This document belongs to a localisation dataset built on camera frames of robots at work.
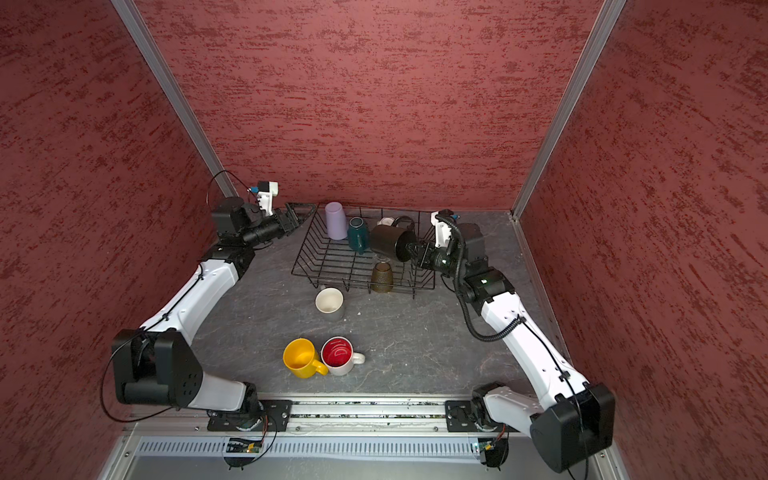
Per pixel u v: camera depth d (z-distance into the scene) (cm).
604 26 73
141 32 74
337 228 104
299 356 82
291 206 68
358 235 100
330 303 90
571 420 38
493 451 71
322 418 76
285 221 69
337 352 83
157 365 42
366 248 103
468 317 52
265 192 71
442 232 67
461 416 74
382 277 88
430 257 65
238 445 73
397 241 67
